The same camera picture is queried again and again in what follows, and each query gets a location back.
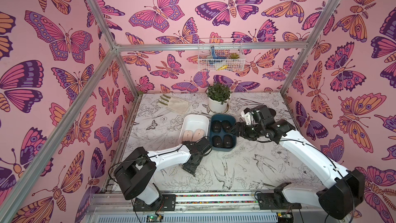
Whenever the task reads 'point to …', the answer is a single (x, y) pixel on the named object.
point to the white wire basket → (221, 54)
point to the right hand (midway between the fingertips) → (234, 131)
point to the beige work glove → (175, 104)
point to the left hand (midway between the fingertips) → (202, 160)
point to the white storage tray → (191, 122)
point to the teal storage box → (232, 119)
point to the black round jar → (273, 111)
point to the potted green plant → (218, 95)
